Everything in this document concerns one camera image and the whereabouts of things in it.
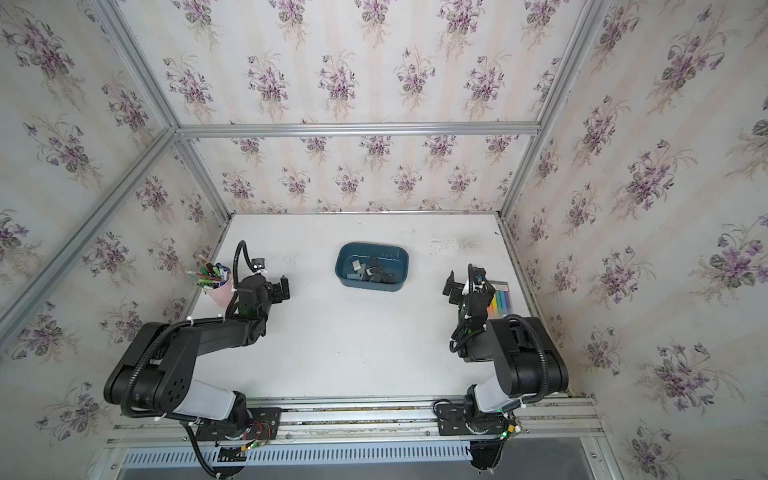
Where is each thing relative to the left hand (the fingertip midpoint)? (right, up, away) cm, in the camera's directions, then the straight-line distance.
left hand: (268, 279), depth 92 cm
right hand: (+64, +1, -3) cm, 65 cm away
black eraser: (+36, 0, +6) cm, 37 cm away
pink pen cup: (-15, 0, -2) cm, 15 cm away
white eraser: (+27, +4, +9) cm, 29 cm away
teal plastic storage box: (+33, +3, +10) cm, 34 cm away
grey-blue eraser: (+26, 0, +7) cm, 27 cm away
